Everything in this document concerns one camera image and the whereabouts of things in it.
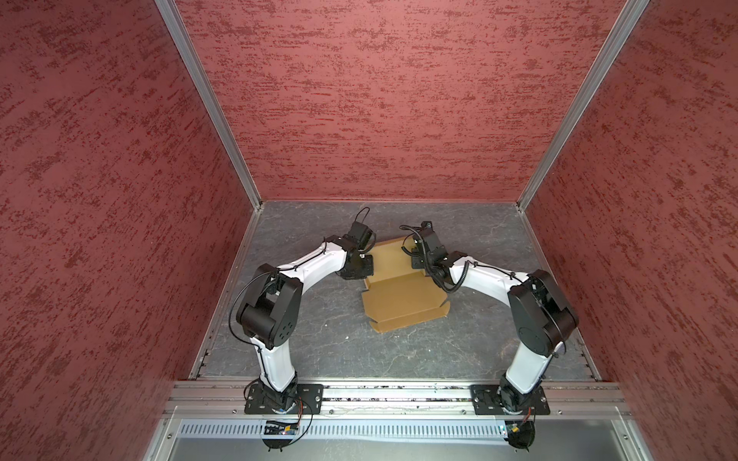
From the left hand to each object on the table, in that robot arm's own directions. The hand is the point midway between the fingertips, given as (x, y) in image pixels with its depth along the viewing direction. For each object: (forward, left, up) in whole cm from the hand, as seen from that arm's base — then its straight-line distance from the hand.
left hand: (366, 278), depth 92 cm
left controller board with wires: (-40, +20, -7) cm, 45 cm away
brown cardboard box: (-4, -11, -4) cm, 12 cm away
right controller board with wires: (-41, -41, -7) cm, 59 cm away
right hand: (+7, -18, +2) cm, 19 cm away
